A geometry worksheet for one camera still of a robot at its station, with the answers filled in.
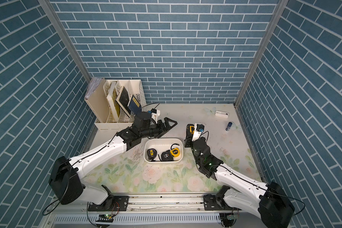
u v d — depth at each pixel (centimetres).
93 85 91
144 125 60
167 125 67
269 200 41
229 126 99
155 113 72
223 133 102
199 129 64
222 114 112
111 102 91
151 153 89
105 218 72
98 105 94
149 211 72
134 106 105
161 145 96
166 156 87
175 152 91
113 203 68
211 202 74
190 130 74
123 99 101
